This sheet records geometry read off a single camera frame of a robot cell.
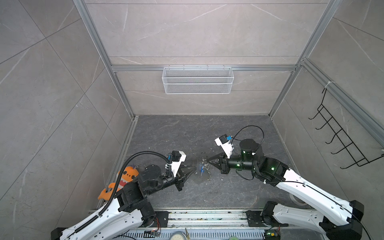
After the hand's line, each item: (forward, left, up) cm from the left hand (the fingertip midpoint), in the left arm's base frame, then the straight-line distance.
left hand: (195, 166), depth 60 cm
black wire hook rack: (0, -66, +4) cm, 66 cm away
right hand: (+4, -6, -2) cm, 7 cm away
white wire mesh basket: (+63, -4, 0) cm, 63 cm away
